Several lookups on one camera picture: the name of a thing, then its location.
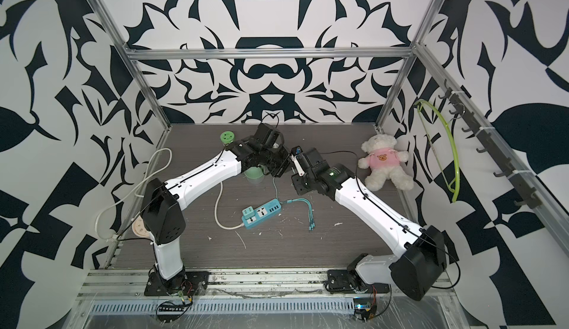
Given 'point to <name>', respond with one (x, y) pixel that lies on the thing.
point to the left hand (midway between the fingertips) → (301, 159)
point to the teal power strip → (263, 213)
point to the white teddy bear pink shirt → (384, 162)
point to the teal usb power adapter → (248, 213)
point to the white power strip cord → (167, 167)
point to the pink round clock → (139, 228)
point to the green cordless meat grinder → (254, 175)
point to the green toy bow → (457, 184)
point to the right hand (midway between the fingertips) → (298, 176)
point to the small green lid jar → (227, 136)
